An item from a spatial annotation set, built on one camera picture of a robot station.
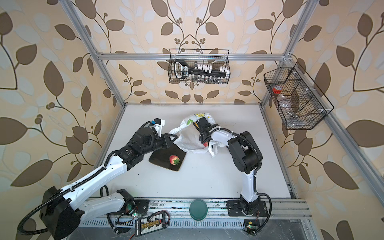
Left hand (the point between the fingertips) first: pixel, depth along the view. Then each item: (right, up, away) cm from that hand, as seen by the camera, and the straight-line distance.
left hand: (179, 136), depth 73 cm
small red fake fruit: (+14, -8, +21) cm, 26 cm away
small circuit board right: (+35, -43, -3) cm, 56 cm away
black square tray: (-13, -15, +18) cm, 27 cm away
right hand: (+17, -4, +25) cm, 31 cm away
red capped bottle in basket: (+56, +26, +14) cm, 64 cm away
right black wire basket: (+61, +16, +1) cm, 63 cm away
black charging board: (-14, -41, -5) cm, 43 cm away
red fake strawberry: (-5, -15, +13) cm, 21 cm away
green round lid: (+10, -32, -8) cm, 34 cm away
